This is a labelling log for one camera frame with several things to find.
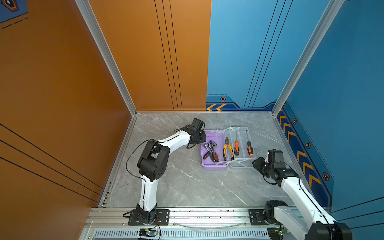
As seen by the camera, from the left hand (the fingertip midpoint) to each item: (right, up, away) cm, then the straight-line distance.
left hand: (204, 137), depth 97 cm
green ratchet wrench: (+4, -10, -3) cm, 11 cm away
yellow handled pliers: (+14, -3, -5) cm, 15 cm away
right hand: (+27, -14, -12) cm, 33 cm away
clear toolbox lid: (+21, -12, -15) cm, 28 cm away
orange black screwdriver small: (+26, -6, -13) cm, 29 cm away
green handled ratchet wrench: (+1, -11, -3) cm, 11 cm away
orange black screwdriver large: (+17, -6, -14) cm, 23 cm away
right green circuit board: (+33, -44, -27) cm, 61 cm away
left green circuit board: (-29, -44, -26) cm, 59 cm away
